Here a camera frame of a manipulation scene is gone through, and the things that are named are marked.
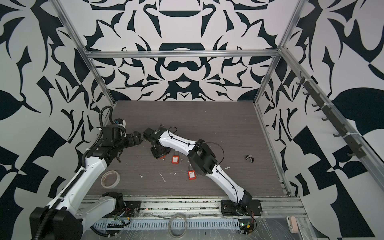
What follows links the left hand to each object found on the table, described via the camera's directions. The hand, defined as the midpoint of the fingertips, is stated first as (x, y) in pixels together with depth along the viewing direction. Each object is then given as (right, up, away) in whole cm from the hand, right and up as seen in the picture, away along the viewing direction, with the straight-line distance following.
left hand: (132, 133), depth 81 cm
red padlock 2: (+32, -23, +3) cm, 40 cm away
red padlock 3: (+17, -13, +4) cm, 22 cm away
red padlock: (+22, -16, +8) cm, 29 cm away
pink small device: (+78, -40, -13) cm, 88 cm away
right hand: (+12, -14, +10) cm, 21 cm away
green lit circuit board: (+58, -42, -10) cm, 72 cm away
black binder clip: (+67, -15, +9) cm, 69 cm away
